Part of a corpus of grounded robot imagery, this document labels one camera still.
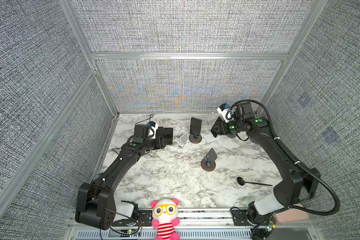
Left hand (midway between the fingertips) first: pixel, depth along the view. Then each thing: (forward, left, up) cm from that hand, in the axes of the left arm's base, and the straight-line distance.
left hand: (164, 140), depth 84 cm
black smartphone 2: (+15, -2, -15) cm, 21 cm away
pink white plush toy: (-34, 0, -9) cm, 35 cm away
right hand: (+3, -30, +8) cm, 31 cm away
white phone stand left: (+6, -11, -10) cm, 16 cm away
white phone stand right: (+11, -30, -14) cm, 35 cm away
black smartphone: (+19, +5, -16) cm, 26 cm away
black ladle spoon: (-20, -43, -16) cm, 50 cm away
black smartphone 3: (+11, -19, -2) cm, 23 cm away
